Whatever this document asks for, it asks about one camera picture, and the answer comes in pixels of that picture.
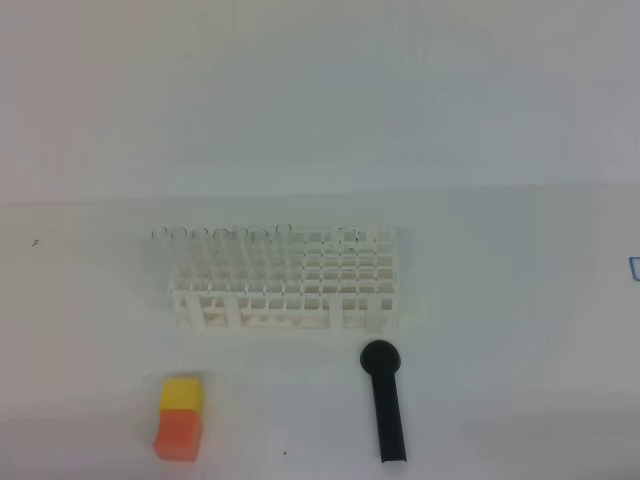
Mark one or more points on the clear glass test tube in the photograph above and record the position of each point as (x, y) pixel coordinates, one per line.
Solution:
(284, 240)

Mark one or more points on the white test tube rack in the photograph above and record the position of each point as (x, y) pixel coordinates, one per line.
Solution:
(317, 278)

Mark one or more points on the clear tube in rack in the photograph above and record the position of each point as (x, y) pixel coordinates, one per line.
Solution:
(262, 257)
(225, 257)
(206, 265)
(244, 259)
(163, 257)
(185, 265)

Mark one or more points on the black scoop tool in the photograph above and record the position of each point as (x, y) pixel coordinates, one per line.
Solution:
(381, 361)

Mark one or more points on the yellow block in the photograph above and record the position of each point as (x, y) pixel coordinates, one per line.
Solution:
(182, 393)

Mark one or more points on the orange block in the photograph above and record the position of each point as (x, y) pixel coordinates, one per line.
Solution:
(179, 435)

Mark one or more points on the blue marker at edge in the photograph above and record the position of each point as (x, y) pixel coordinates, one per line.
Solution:
(634, 263)

